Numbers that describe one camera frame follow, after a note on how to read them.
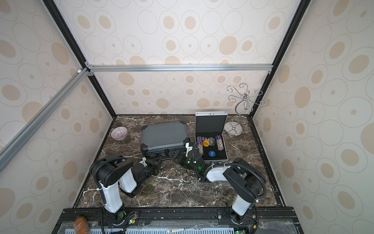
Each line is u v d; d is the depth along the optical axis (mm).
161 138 946
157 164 828
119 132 1054
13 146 521
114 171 504
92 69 910
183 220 732
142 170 714
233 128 1093
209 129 977
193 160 661
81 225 685
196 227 702
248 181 466
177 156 762
